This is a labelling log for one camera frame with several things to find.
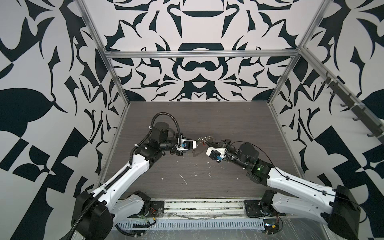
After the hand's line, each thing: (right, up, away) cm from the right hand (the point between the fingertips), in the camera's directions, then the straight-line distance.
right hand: (210, 138), depth 69 cm
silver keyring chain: (-3, -1, 0) cm, 3 cm away
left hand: (-6, 0, +3) cm, 6 cm away
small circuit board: (+29, -42, +2) cm, 51 cm away
